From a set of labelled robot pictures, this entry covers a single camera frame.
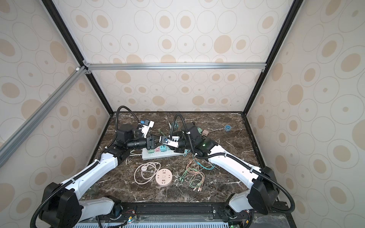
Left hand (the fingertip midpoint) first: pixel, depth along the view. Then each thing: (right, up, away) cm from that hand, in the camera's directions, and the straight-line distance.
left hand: (166, 140), depth 71 cm
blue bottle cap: (+42, +6, +39) cm, 57 cm away
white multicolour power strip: (-8, -11, +21) cm, 25 cm away
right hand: (+1, +1, +5) cm, 5 cm away
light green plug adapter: (-13, -9, +21) cm, 26 cm away
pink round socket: (-3, -23, +12) cm, 26 cm away
